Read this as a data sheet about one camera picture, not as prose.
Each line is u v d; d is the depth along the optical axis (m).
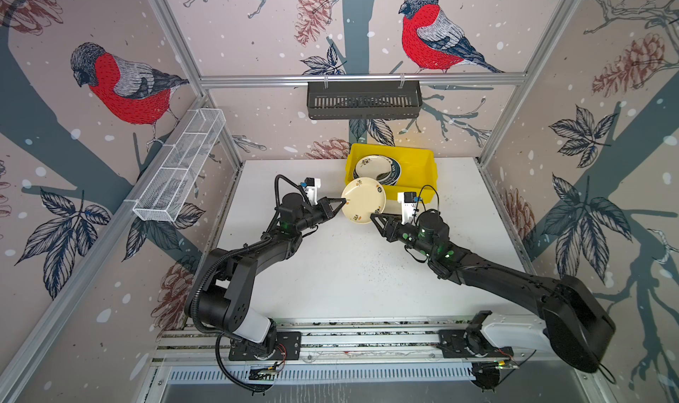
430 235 0.60
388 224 0.70
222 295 0.44
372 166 1.12
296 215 0.69
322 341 0.76
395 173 1.07
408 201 0.70
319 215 0.77
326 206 0.79
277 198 0.67
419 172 1.17
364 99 1.03
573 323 0.41
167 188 0.73
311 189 0.80
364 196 0.82
